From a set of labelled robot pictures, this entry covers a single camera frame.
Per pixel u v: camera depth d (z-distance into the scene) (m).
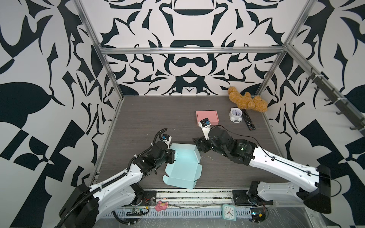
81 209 0.40
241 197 0.75
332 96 0.59
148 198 0.73
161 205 0.70
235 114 1.05
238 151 0.50
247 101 1.05
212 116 1.04
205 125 0.61
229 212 0.69
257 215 0.71
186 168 0.79
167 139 0.73
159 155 0.62
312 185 0.40
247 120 1.05
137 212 0.73
